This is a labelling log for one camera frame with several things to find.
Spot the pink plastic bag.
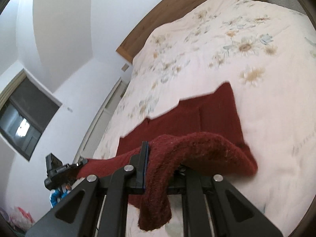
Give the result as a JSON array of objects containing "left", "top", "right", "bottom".
[{"left": 9, "top": 207, "right": 35, "bottom": 231}]

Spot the wooden headboard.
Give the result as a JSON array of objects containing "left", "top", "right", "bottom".
[{"left": 116, "top": 0, "right": 207, "bottom": 63}]

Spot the blue gloved left hand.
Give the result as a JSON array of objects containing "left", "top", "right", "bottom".
[{"left": 49, "top": 183, "right": 72, "bottom": 208}]

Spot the dark red knitted sweater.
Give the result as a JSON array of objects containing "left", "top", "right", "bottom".
[{"left": 77, "top": 82, "right": 258, "bottom": 231}]

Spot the white panelled wardrobe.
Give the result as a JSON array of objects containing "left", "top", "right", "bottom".
[{"left": 73, "top": 78, "right": 127, "bottom": 163}]

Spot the dark window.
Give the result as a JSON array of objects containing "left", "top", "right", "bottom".
[{"left": 1, "top": 70, "right": 61, "bottom": 161}]

